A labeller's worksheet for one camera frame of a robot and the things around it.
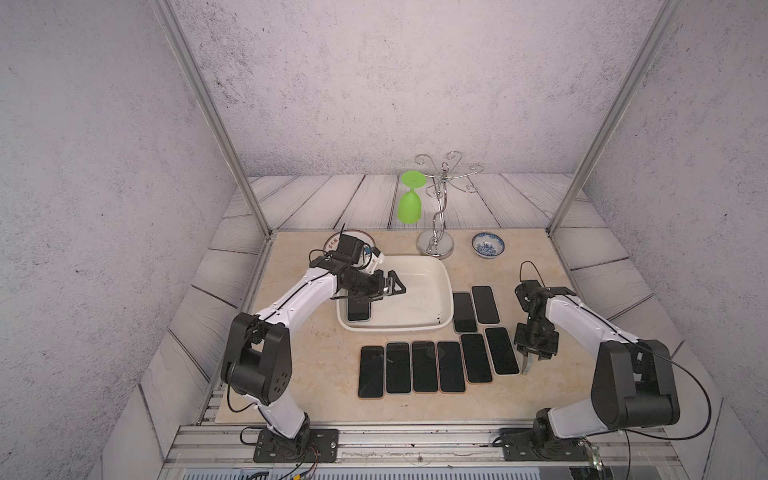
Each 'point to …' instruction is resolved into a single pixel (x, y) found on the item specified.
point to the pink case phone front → (451, 368)
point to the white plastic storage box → (426, 304)
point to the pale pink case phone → (476, 358)
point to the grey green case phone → (485, 305)
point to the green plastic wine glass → (409, 209)
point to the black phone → (371, 377)
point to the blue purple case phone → (501, 351)
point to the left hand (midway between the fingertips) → (398, 293)
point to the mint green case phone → (358, 309)
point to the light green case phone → (398, 373)
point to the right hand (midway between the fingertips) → (533, 352)
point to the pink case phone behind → (424, 366)
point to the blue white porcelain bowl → (487, 245)
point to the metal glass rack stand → (438, 243)
